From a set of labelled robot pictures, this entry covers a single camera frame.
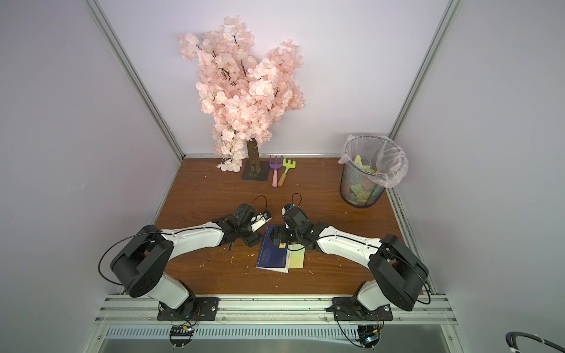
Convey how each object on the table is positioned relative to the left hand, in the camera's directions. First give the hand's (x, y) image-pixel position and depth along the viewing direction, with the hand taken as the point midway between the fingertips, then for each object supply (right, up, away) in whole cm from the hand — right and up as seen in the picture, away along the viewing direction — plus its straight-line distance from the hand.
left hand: (257, 226), depth 92 cm
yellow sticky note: (+16, -10, -9) cm, 21 cm away
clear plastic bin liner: (+53, +30, +1) cm, 61 cm away
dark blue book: (+7, -10, -9) cm, 15 cm away
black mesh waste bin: (+40, +21, -2) cm, 45 cm away
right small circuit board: (+40, -31, -22) cm, 55 cm away
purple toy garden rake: (+6, +27, +25) cm, 37 cm away
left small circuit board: (-23, -32, -20) cm, 44 cm away
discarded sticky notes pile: (+45, +14, -2) cm, 47 cm away
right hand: (+10, +1, -8) cm, 12 cm away
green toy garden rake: (+12, +28, +25) cm, 39 cm away
